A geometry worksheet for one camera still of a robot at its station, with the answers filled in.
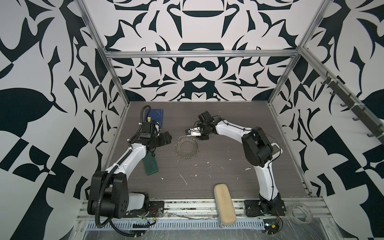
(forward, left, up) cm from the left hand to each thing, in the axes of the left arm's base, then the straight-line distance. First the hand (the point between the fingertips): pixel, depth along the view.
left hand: (165, 135), depth 88 cm
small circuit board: (-44, -51, -12) cm, 68 cm away
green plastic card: (-12, +9, -10) cm, 18 cm away
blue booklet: (+24, +9, -10) cm, 28 cm away
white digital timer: (-8, -65, -7) cm, 66 cm away
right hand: (+8, -19, -7) cm, 22 cm away
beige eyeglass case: (-37, -30, -7) cm, 48 cm away
